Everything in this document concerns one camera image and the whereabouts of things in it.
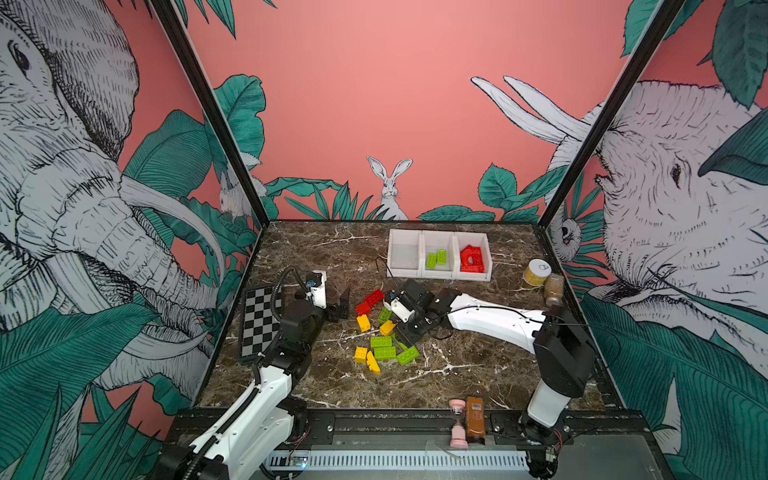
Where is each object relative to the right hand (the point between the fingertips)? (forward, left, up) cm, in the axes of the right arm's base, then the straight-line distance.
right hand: (401, 329), depth 85 cm
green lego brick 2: (+31, -15, -5) cm, 34 cm away
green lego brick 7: (-5, -2, -6) cm, 8 cm away
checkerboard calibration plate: (+2, +43, -1) cm, 43 cm away
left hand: (+8, +18, +12) cm, 23 cm away
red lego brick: (+9, +12, -6) cm, 17 cm away
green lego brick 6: (-5, +5, -5) cm, 9 cm away
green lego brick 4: (-3, -2, -7) cm, 8 cm away
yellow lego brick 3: (-7, +12, -3) cm, 14 cm away
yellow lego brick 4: (-8, +8, -4) cm, 13 cm away
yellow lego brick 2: (+1, +4, -2) cm, 5 cm away
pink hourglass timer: (-26, -14, -5) cm, 30 cm away
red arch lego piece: (+30, -27, -6) cm, 41 cm away
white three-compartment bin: (+36, -3, -7) cm, 37 cm away
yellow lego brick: (+4, +11, -4) cm, 13 cm away
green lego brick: (+29, -11, -5) cm, 32 cm away
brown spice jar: (+16, -51, -3) cm, 53 cm away
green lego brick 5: (-2, +6, -5) cm, 8 cm away
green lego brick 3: (+7, +5, -5) cm, 10 cm away
